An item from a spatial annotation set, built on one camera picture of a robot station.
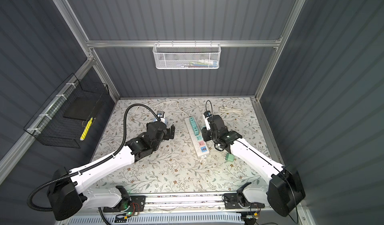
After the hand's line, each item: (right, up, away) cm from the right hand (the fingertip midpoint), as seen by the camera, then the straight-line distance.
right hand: (206, 129), depth 83 cm
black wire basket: (-70, +7, -10) cm, 71 cm away
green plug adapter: (+14, -17, +4) cm, 22 cm away
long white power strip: (-4, -12, +8) cm, 15 cm away
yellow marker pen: (-58, +2, -13) cm, 59 cm away
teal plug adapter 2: (-7, +2, +13) cm, 15 cm away
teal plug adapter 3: (-6, -2, +10) cm, 12 cm away
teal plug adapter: (-9, +5, +16) cm, 19 cm away
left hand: (-23, +3, -4) cm, 23 cm away
